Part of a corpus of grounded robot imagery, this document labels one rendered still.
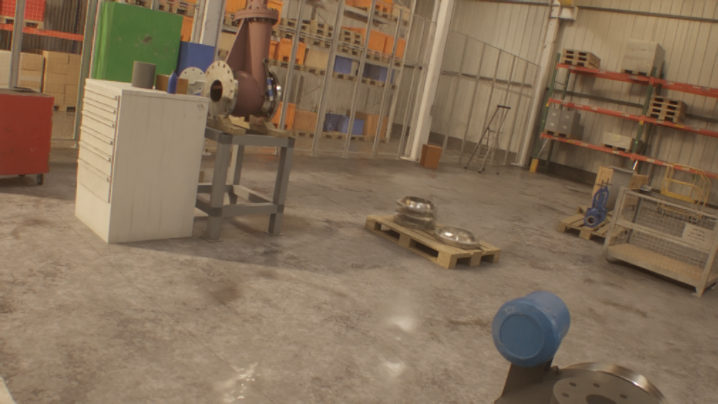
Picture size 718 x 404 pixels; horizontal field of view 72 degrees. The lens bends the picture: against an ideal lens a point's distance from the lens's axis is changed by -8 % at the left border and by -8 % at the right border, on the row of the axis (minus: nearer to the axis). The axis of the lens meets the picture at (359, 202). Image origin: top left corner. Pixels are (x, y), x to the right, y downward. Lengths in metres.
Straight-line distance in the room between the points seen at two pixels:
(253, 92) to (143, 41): 3.19
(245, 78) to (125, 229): 1.60
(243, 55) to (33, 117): 2.11
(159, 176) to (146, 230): 0.44
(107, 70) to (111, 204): 3.50
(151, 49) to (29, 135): 2.61
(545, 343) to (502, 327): 0.11
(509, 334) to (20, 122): 4.97
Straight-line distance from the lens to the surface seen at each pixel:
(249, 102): 4.72
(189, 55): 7.79
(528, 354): 1.33
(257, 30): 4.86
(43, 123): 5.73
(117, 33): 7.50
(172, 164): 4.36
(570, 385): 1.24
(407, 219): 5.62
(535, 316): 1.30
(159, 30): 7.74
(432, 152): 12.07
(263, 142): 4.61
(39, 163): 5.79
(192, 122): 4.38
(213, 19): 8.56
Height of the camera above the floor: 1.44
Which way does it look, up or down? 12 degrees down
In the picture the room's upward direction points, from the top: 11 degrees clockwise
